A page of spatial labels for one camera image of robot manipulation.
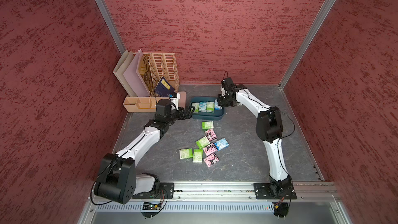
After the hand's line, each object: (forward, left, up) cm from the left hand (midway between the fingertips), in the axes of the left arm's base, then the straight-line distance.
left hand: (188, 110), depth 85 cm
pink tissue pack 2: (-17, -12, -14) cm, 25 cm away
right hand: (+12, -19, -10) cm, 25 cm away
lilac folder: (+20, +36, +8) cm, 42 cm away
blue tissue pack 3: (-13, -19, -14) cm, 28 cm away
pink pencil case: (+20, +7, -17) cm, 27 cm away
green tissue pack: (+13, -4, -14) cm, 20 cm away
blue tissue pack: (+13, -8, -13) cm, 20 cm away
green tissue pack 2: (+13, -13, -14) cm, 23 cm away
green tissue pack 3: (-1, -11, -14) cm, 18 cm away
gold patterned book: (+32, +32, +4) cm, 45 cm away
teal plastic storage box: (+5, -18, -12) cm, 22 cm away
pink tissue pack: (-8, -13, -15) cm, 21 cm away
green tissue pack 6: (-19, +1, -14) cm, 24 cm away
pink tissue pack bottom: (-22, -13, -14) cm, 29 cm away
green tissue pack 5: (-20, -6, -14) cm, 25 cm away
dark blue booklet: (+24, +20, -7) cm, 32 cm away
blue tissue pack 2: (+11, -17, -10) cm, 23 cm away
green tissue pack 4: (-13, -8, -14) cm, 21 cm away
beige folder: (+19, +41, +12) cm, 47 cm away
